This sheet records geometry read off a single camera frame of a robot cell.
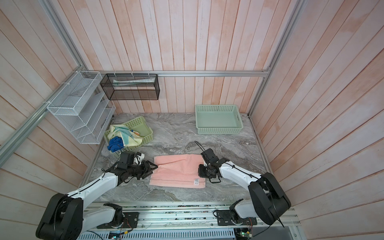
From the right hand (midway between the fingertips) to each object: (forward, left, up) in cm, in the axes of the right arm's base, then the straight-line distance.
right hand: (200, 173), depth 88 cm
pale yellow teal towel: (+18, +45, +11) cm, 49 cm away
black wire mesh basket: (+53, +50, +24) cm, 77 cm away
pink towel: (0, +13, +1) cm, 13 cm away
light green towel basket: (+35, +45, 0) cm, 57 cm away
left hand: (-2, +26, +5) cm, 26 cm away
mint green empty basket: (+46, -15, -2) cm, 49 cm away
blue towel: (+13, +53, +9) cm, 55 cm away
